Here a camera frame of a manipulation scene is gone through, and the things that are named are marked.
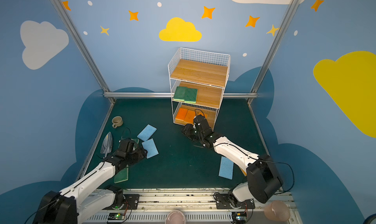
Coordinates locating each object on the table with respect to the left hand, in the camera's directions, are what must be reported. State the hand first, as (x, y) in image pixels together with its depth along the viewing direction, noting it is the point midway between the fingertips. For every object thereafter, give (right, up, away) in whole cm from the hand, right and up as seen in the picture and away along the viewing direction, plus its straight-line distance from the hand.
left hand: (145, 151), depth 88 cm
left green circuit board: (-9, -28, -17) cm, 34 cm away
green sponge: (+28, +35, 0) cm, 44 cm away
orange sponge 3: (+59, -12, -5) cm, 60 cm away
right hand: (+24, +14, -5) cm, 28 cm away
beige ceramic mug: (-25, +18, +16) cm, 35 cm away
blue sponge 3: (+2, +2, +5) cm, 5 cm away
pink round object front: (+20, -28, -18) cm, 39 cm away
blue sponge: (+49, -9, -3) cm, 50 cm away
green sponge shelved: (+21, +36, +2) cm, 41 cm away
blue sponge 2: (-3, +10, +13) cm, 16 cm away
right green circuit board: (+52, -29, -17) cm, 61 cm away
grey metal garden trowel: (-28, +3, +7) cm, 29 cm away
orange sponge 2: (+27, +21, +20) cm, 40 cm away
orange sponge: (+21, +23, +22) cm, 38 cm away
